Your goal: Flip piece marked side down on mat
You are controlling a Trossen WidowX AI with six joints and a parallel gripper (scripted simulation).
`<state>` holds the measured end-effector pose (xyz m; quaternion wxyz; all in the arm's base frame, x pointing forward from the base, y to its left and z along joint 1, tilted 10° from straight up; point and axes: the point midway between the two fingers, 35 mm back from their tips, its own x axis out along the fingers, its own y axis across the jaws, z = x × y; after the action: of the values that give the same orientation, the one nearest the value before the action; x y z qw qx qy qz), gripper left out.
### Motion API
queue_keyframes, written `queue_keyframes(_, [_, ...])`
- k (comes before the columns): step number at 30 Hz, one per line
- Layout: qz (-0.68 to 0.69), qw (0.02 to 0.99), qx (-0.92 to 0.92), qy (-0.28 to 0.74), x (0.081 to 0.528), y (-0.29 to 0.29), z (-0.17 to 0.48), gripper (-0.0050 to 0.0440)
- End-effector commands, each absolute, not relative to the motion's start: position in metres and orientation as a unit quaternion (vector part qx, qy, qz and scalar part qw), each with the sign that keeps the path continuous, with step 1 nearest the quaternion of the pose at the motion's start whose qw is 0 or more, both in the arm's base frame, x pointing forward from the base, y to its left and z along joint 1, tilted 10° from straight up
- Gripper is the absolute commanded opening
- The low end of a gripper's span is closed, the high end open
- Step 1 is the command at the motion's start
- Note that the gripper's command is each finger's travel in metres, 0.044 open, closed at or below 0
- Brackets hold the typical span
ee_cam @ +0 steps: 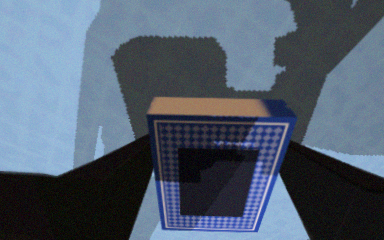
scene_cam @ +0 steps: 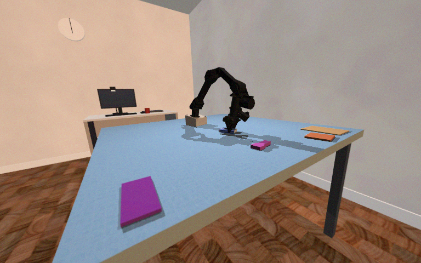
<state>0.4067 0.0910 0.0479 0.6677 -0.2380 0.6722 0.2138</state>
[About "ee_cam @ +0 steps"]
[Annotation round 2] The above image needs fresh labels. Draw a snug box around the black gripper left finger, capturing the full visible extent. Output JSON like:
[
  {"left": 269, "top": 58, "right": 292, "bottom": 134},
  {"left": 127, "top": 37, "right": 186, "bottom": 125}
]
[{"left": 0, "top": 134, "right": 153, "bottom": 240}]

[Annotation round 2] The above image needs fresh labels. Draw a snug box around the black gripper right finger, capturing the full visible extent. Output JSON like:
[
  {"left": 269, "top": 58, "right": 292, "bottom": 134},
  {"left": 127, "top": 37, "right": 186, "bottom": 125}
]
[{"left": 279, "top": 140, "right": 384, "bottom": 240}]

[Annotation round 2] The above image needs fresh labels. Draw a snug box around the light blue mat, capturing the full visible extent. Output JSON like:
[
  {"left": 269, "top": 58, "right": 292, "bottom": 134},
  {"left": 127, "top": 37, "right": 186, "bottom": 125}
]
[{"left": 0, "top": 0, "right": 384, "bottom": 240}]

